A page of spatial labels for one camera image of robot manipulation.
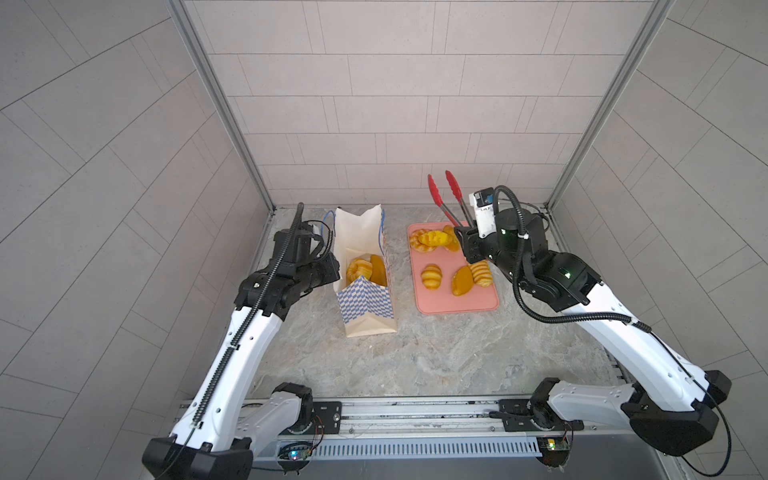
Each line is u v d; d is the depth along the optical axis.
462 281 0.94
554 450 0.68
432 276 0.94
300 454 0.64
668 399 0.38
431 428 0.71
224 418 0.37
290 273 0.51
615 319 0.40
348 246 0.95
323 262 0.62
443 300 0.92
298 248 0.52
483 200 0.53
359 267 0.91
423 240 1.01
